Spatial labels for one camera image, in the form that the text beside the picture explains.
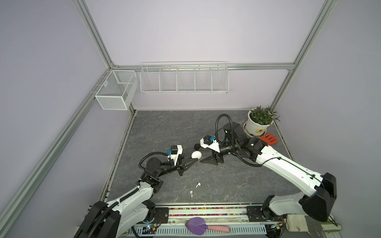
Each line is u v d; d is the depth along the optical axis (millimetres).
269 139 1021
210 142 568
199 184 829
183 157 677
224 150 607
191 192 805
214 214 753
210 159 602
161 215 738
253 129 990
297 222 698
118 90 990
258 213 739
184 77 970
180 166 634
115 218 408
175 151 609
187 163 693
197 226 711
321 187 408
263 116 938
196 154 678
